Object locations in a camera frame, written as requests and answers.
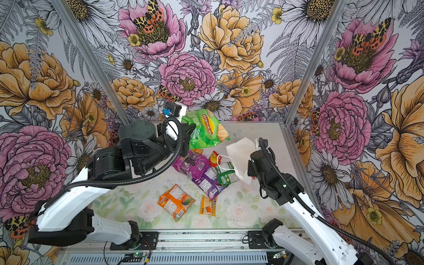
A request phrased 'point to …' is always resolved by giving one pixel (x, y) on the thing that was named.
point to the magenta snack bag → (193, 164)
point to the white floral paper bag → (239, 153)
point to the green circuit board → (134, 257)
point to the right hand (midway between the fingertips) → (255, 163)
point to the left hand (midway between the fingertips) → (192, 131)
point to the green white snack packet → (226, 173)
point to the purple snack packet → (209, 184)
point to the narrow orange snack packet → (208, 207)
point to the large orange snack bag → (176, 202)
